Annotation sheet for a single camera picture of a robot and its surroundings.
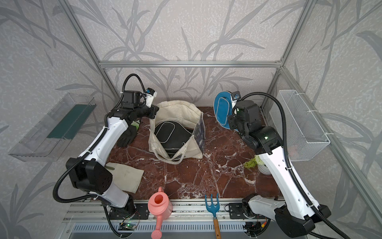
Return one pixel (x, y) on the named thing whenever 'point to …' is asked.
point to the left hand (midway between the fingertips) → (158, 107)
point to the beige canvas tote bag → (180, 111)
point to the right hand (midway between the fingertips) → (236, 110)
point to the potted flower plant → (256, 162)
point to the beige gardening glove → (127, 178)
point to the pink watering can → (160, 205)
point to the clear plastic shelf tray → (47, 141)
